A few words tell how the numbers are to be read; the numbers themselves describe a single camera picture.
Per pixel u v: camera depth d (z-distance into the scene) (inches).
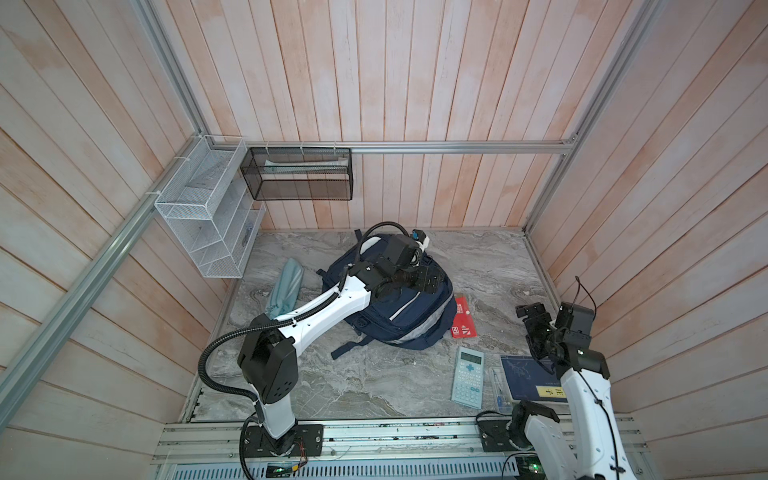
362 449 28.9
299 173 40.9
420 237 28.0
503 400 30.8
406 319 34.7
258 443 28.2
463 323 37.5
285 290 37.5
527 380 32.3
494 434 29.3
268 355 17.3
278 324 18.2
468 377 32.2
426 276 27.3
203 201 30.2
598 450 16.7
